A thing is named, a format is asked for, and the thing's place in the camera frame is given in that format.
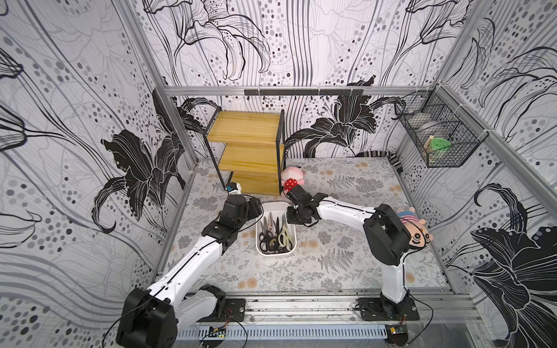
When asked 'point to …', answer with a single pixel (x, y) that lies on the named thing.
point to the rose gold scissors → (270, 231)
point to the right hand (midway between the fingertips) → (290, 216)
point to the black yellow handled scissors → (267, 243)
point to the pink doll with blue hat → (419, 235)
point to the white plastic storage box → (275, 236)
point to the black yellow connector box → (397, 334)
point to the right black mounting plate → (371, 309)
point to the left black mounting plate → (235, 309)
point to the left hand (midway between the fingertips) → (258, 206)
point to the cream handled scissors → (284, 239)
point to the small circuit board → (217, 332)
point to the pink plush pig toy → (291, 172)
